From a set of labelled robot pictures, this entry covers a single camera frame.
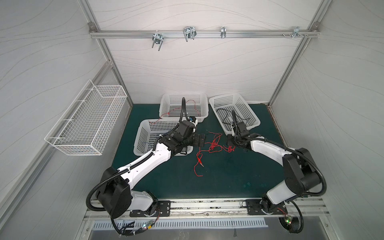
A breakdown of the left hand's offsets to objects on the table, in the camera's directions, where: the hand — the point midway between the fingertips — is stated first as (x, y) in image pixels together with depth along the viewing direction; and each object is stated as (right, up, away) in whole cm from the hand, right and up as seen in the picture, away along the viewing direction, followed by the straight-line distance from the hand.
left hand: (201, 134), depth 81 cm
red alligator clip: (0, -18, +8) cm, 20 cm away
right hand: (+20, -2, +13) cm, 23 cm away
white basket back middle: (-3, +20, +38) cm, 43 cm away
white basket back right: (+19, +18, +38) cm, 46 cm away
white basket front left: (-35, 0, +21) cm, 41 cm away
